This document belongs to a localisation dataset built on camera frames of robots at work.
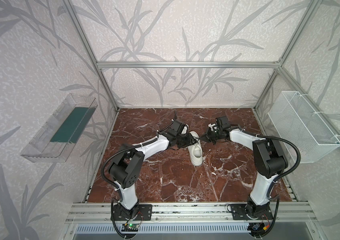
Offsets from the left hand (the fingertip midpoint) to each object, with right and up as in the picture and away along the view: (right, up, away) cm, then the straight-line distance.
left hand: (197, 138), depth 87 cm
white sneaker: (-1, -8, +4) cm, 9 cm away
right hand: (+2, +3, +7) cm, 8 cm away
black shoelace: (-1, -2, +8) cm, 8 cm away
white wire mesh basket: (+43, +4, -26) cm, 50 cm away
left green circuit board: (-35, -41, -16) cm, 56 cm away
